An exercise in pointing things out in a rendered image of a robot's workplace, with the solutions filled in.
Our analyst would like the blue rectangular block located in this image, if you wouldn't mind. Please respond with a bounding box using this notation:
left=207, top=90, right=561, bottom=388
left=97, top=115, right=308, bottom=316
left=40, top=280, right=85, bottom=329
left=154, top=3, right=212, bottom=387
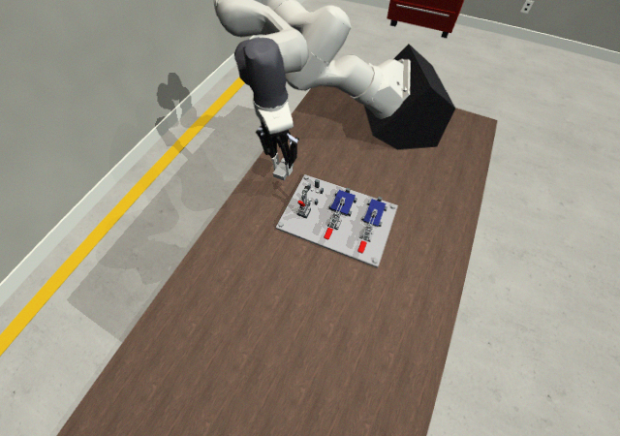
left=363, top=199, right=386, bottom=227

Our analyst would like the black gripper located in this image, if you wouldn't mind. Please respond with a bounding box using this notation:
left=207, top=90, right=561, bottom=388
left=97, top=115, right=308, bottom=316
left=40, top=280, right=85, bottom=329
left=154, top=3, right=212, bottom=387
left=256, top=121, right=299, bottom=176

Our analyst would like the blue metal block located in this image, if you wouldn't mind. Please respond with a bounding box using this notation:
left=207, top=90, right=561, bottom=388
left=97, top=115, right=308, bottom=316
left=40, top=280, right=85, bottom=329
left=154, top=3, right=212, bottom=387
left=330, top=190, right=356, bottom=216

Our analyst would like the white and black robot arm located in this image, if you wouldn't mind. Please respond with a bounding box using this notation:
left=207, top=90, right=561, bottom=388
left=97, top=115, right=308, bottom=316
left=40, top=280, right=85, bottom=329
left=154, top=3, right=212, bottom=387
left=214, top=0, right=411, bottom=134

